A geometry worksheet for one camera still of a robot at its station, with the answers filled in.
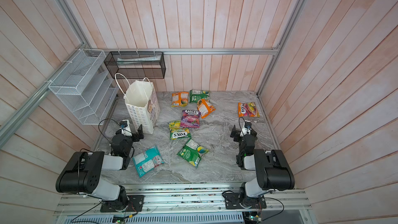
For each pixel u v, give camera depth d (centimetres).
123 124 77
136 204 73
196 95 118
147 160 85
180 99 114
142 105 79
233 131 82
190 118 102
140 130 86
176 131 96
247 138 78
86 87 73
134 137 83
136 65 103
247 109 107
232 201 73
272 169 46
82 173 45
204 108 107
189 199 76
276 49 93
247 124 76
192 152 87
